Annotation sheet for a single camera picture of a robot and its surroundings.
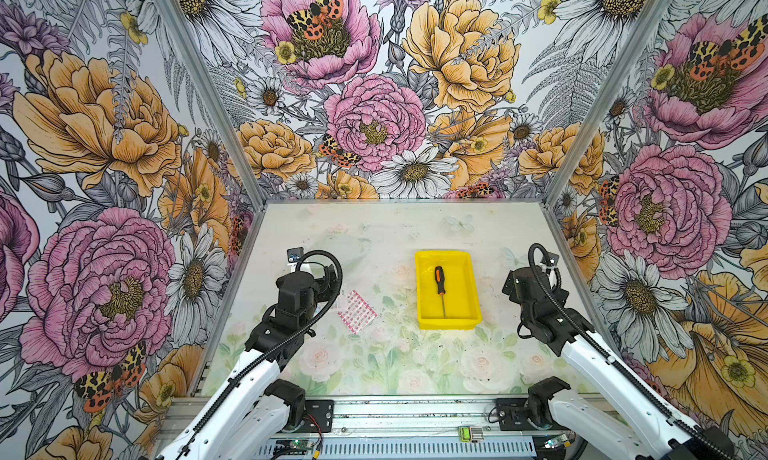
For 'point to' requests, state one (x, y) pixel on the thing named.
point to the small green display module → (465, 434)
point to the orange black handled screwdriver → (439, 278)
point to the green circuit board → (294, 444)
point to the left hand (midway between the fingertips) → (315, 278)
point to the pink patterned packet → (355, 313)
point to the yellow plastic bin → (461, 298)
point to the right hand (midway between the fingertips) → (531, 289)
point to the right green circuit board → (561, 441)
